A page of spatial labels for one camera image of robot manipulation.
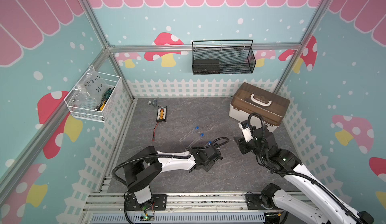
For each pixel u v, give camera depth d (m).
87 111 0.64
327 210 0.41
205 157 0.66
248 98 0.92
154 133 1.00
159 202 0.74
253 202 0.74
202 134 1.00
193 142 0.94
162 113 1.09
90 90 0.72
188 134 0.99
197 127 1.03
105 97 0.74
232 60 0.97
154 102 1.16
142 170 0.45
